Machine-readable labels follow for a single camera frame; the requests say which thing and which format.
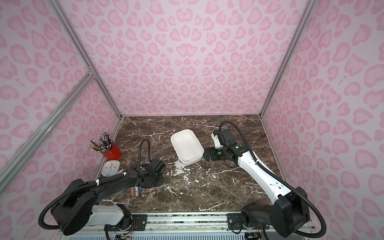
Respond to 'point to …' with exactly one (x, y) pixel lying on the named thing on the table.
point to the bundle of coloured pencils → (104, 144)
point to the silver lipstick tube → (136, 191)
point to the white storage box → (187, 147)
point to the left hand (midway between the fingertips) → (161, 180)
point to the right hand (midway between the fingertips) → (211, 154)
